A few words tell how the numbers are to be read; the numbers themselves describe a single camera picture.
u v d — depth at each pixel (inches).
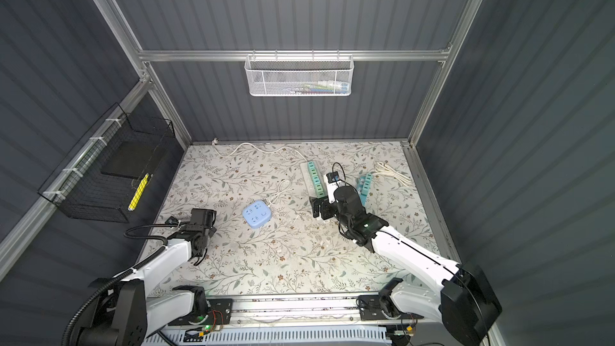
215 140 48.5
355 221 23.9
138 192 27.4
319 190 37.0
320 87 36.0
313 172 39.2
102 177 28.4
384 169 42.3
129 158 29.7
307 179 40.5
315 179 38.5
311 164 40.2
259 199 39.7
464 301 15.7
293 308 29.7
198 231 27.6
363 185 38.9
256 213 36.8
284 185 41.2
